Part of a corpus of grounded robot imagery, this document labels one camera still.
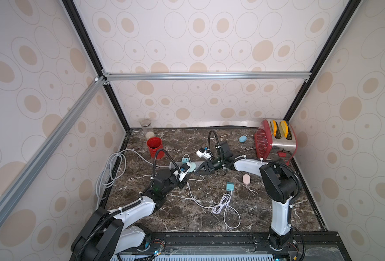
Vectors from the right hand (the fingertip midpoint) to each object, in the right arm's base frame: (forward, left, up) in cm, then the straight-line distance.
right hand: (201, 172), depth 83 cm
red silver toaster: (+21, -42, +3) cm, 47 cm away
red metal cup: (+22, +30, -4) cm, 38 cm away
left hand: (0, +4, +2) cm, 5 cm away
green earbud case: (+1, +4, +3) cm, 5 cm away
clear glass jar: (+31, +36, +3) cm, 48 cm away
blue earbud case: (+34, -28, -11) cm, 45 cm away
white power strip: (+2, +2, +4) cm, 5 cm away
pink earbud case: (+2, -25, -8) cm, 26 cm away
